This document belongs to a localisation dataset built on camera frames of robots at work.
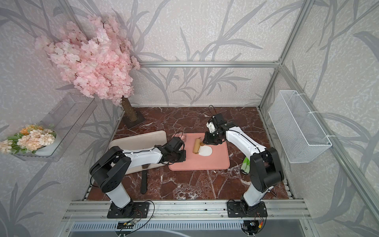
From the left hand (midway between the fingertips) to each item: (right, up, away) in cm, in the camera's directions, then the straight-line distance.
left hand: (186, 158), depth 91 cm
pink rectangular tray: (+21, -1, +2) cm, 21 cm away
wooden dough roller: (+7, +8, +3) cm, 11 cm away
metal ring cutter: (-5, +13, +17) cm, 22 cm away
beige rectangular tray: (-34, +8, +11) cm, 37 cm away
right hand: (+12, +12, -4) cm, 17 cm away
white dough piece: (+12, +4, +2) cm, 13 cm away
